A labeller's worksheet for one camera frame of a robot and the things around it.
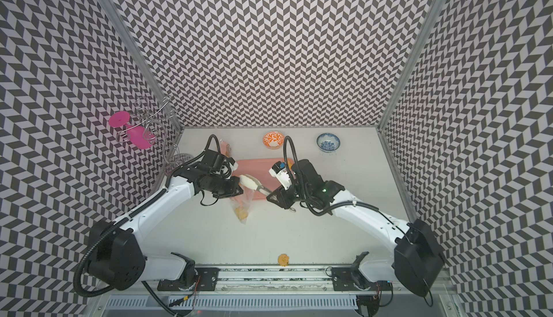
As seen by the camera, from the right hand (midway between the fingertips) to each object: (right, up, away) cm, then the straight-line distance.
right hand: (273, 199), depth 75 cm
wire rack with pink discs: (-47, +27, +3) cm, 54 cm away
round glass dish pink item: (-52, +11, +33) cm, 63 cm away
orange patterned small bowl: (-2, +22, +36) cm, 42 cm away
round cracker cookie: (+4, -22, +2) cm, 23 cm away
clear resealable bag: (-12, -3, +6) cm, 14 cm away
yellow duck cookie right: (-14, -8, +9) cm, 18 cm away
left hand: (-12, +1, +6) cm, 13 cm away
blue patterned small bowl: (+26, +21, +34) cm, 47 cm away
